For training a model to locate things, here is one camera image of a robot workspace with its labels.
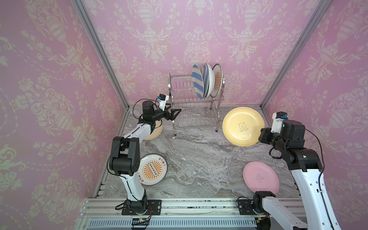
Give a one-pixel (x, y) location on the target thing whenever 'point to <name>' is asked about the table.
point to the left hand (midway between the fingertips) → (176, 108)
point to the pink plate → (259, 176)
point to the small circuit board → (140, 222)
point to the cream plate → (157, 131)
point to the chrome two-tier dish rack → (195, 113)
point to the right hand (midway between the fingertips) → (263, 128)
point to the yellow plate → (242, 126)
